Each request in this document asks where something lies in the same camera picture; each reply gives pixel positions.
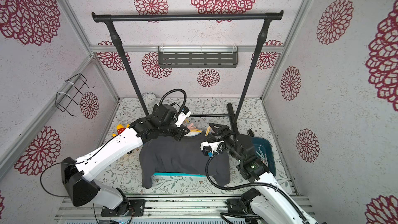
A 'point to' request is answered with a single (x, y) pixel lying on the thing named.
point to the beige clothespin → (208, 130)
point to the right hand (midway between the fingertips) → (212, 125)
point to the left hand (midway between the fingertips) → (186, 131)
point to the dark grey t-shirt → (181, 155)
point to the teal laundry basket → (178, 174)
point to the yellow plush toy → (120, 128)
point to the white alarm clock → (150, 99)
